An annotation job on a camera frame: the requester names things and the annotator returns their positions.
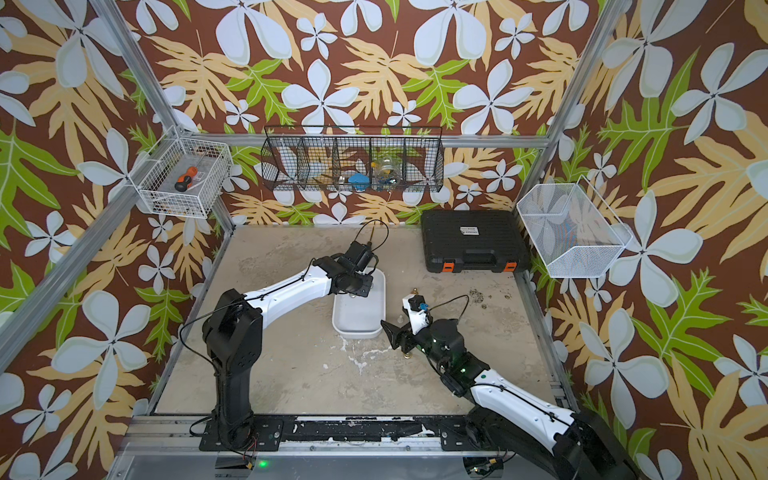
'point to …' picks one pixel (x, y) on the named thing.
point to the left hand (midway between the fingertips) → (366, 280)
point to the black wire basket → (353, 158)
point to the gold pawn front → (408, 355)
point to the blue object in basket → (359, 181)
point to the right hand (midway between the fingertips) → (391, 315)
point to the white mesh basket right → (576, 233)
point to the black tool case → (472, 241)
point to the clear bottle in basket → (388, 170)
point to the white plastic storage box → (361, 317)
